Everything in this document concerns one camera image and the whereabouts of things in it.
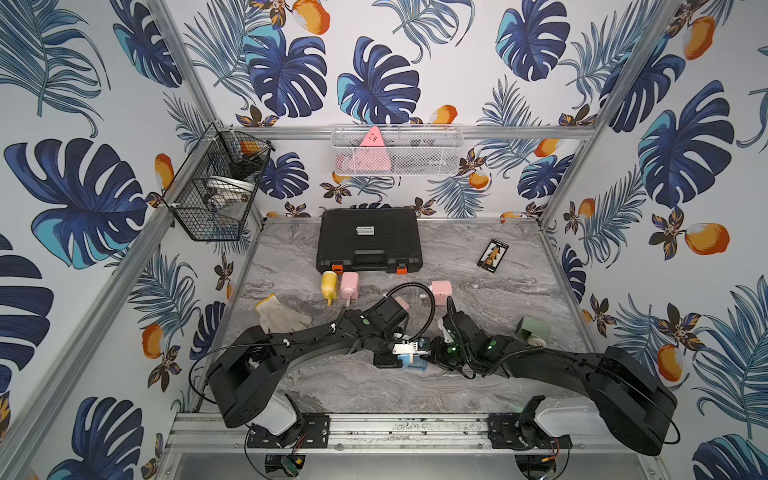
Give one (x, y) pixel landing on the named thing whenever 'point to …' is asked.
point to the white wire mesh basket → (389, 150)
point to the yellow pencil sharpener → (329, 287)
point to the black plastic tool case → (369, 239)
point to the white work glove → (275, 317)
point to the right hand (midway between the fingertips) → (422, 356)
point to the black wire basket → (211, 195)
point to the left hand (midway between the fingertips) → (400, 346)
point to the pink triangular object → (371, 155)
